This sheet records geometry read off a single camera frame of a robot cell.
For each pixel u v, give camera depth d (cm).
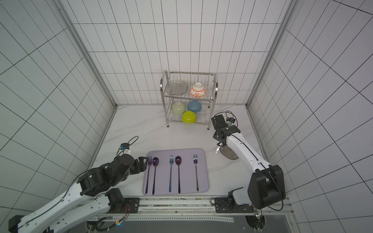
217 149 83
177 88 93
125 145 63
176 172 84
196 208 73
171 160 88
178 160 87
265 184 41
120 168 50
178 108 107
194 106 110
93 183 47
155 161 87
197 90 85
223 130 59
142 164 64
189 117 101
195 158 88
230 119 75
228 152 94
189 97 86
